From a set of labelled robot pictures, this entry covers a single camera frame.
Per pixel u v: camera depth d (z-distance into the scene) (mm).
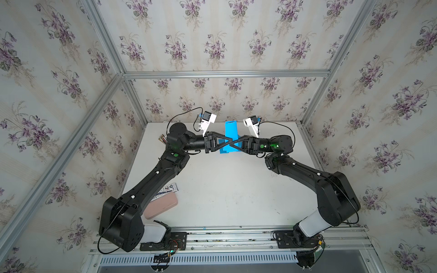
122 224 395
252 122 625
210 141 588
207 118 584
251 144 623
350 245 729
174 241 727
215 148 597
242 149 627
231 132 606
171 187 881
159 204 820
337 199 447
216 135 610
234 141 626
